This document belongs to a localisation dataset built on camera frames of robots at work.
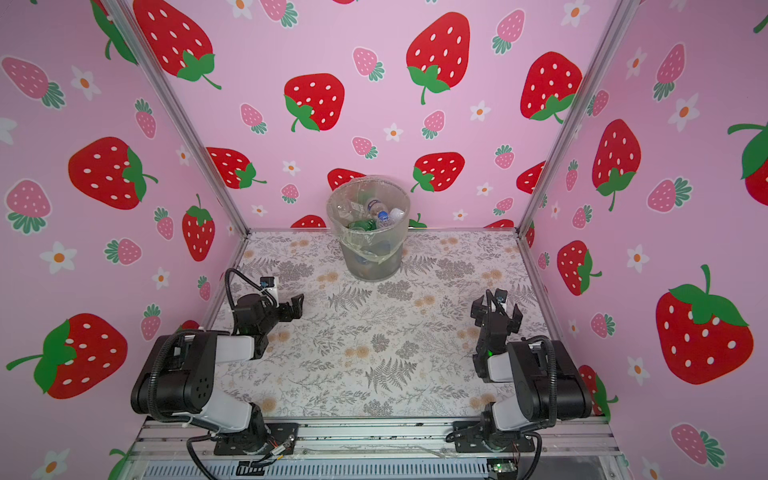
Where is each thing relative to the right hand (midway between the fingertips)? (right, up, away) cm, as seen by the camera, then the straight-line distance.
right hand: (500, 300), depth 89 cm
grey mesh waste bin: (-44, +10, +12) cm, 46 cm away
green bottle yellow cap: (-42, +25, +15) cm, 51 cm away
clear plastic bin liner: (-40, +27, +8) cm, 49 cm away
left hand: (-66, +1, +5) cm, 67 cm away
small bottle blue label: (-35, +24, 0) cm, 43 cm away
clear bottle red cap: (-32, +27, +4) cm, 42 cm away
